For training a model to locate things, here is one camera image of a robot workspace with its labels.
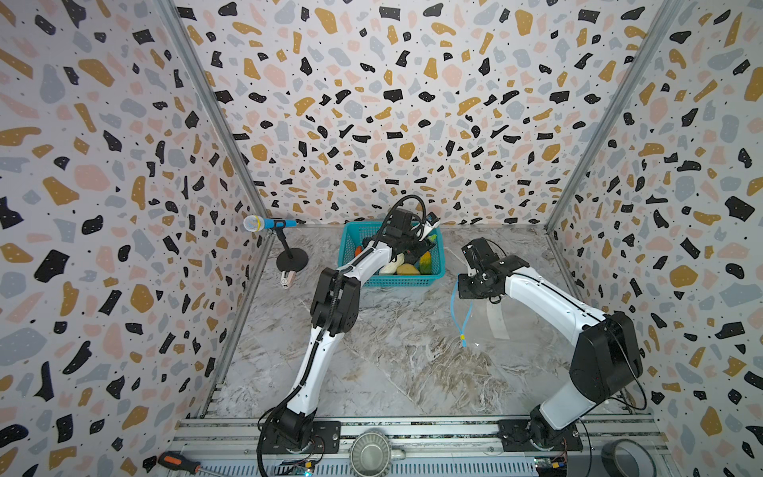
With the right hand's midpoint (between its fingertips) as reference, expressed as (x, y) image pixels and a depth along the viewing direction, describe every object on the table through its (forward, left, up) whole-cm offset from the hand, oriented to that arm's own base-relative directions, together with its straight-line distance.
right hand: (460, 284), depth 88 cm
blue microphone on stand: (+17, +59, -12) cm, 62 cm away
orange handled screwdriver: (-43, +69, -10) cm, 82 cm away
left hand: (+20, +7, 0) cm, 22 cm away
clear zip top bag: (-9, -4, -5) cm, 12 cm away
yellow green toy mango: (+15, +9, -10) cm, 21 cm away
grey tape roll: (-43, -39, -10) cm, 59 cm away
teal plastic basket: (+25, +34, -4) cm, 43 cm away
